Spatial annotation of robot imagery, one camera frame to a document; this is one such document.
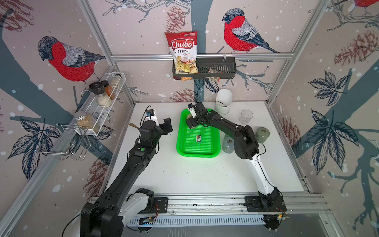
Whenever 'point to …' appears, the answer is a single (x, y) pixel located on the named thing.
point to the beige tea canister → (189, 116)
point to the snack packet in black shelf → (214, 70)
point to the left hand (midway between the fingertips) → (165, 116)
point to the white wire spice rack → (73, 142)
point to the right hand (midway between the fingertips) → (191, 119)
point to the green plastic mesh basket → (198, 141)
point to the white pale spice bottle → (115, 81)
